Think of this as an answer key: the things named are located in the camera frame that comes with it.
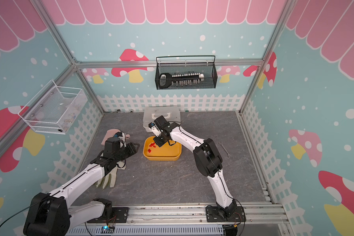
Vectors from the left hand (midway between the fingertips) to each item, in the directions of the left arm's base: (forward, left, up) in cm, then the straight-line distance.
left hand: (138, 148), depth 86 cm
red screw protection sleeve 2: (+9, -5, -10) cm, 15 cm away
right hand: (+8, -10, -4) cm, 13 cm away
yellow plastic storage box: (+4, -6, -11) cm, 13 cm away
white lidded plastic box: (+27, -17, +1) cm, 32 cm away
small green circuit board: (-39, +11, -14) cm, 43 cm away
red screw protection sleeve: (+5, -4, -11) cm, 13 cm away
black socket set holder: (+34, -16, +23) cm, 44 cm away
